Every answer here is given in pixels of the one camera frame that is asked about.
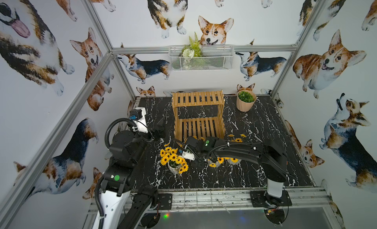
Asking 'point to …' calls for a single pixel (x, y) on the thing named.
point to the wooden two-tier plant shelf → (198, 114)
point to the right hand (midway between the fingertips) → (193, 160)
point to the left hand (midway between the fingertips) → (156, 114)
